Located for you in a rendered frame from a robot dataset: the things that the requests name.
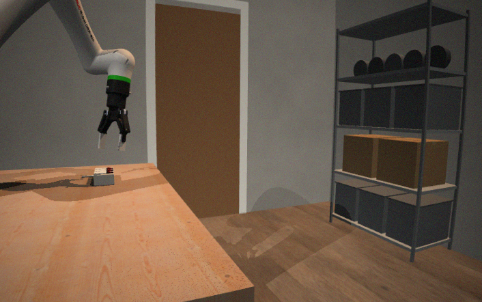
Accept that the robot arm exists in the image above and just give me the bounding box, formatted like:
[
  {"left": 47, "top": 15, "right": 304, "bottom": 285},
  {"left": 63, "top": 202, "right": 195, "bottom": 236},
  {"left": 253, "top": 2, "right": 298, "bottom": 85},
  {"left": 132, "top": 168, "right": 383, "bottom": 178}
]
[{"left": 0, "top": 0, "right": 135, "bottom": 97}]

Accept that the beige power strip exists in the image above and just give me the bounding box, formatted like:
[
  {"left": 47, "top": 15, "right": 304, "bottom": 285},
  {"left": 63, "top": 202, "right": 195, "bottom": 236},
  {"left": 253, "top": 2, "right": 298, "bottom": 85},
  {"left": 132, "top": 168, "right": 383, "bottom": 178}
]
[{"left": 82, "top": 167, "right": 115, "bottom": 186}]

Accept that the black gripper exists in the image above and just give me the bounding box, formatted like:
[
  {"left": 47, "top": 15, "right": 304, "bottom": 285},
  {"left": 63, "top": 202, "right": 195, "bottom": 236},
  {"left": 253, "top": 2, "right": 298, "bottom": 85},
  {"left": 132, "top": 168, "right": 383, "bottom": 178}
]
[{"left": 98, "top": 94, "right": 130, "bottom": 151}]

